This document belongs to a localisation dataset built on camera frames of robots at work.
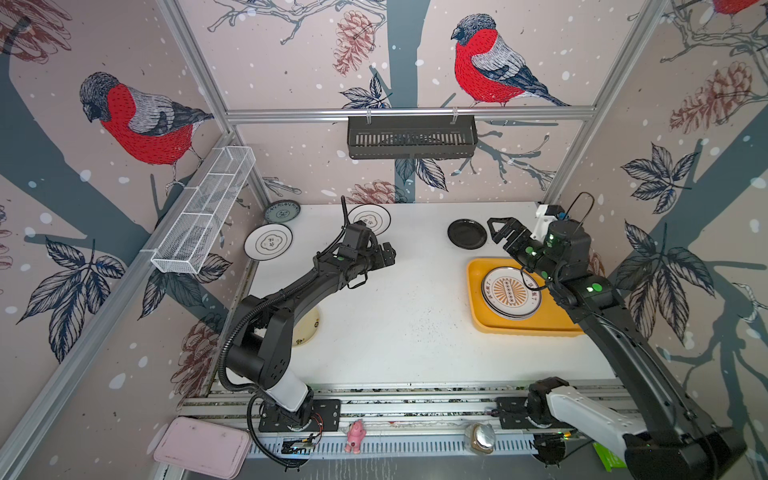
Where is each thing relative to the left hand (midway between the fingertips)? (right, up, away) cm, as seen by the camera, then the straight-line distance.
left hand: (385, 254), depth 88 cm
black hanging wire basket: (+9, +40, +16) cm, 44 cm away
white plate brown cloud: (-4, +13, +30) cm, 33 cm away
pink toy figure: (-7, -41, -19) cm, 46 cm away
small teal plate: (-44, +16, +34) cm, 58 cm away
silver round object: (+21, -37, -26) cm, 50 cm away
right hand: (+27, +7, -18) cm, 33 cm away
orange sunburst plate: (+40, -13, +4) cm, 42 cm away
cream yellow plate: (-24, -22, 0) cm, 33 cm away
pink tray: (-42, -43, -21) cm, 63 cm away
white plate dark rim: (-45, +3, +22) cm, 50 cm away
